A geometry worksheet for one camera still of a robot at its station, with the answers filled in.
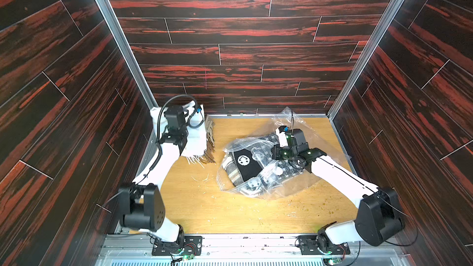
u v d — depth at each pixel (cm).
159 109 66
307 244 73
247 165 93
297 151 65
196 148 95
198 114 76
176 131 64
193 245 73
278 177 88
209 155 99
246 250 74
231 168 93
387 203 41
